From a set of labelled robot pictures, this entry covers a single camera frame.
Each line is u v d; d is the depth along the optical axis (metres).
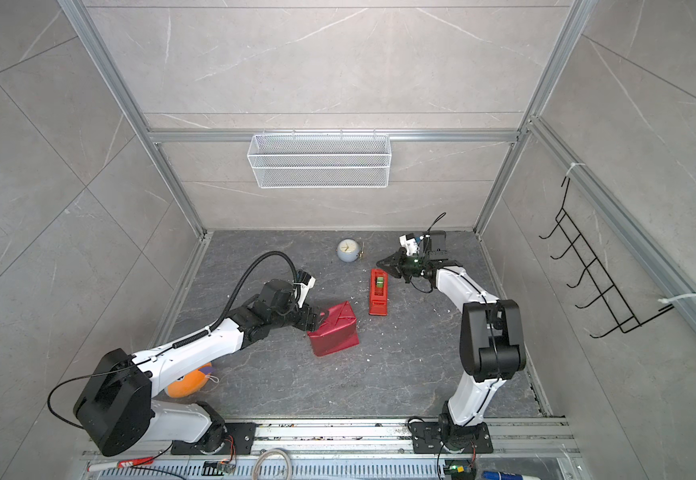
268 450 0.71
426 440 0.73
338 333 0.79
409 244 0.87
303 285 0.74
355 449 0.73
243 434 0.73
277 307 0.66
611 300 0.63
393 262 0.80
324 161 1.00
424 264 0.74
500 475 0.68
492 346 0.48
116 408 0.41
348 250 1.10
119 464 0.69
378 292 0.97
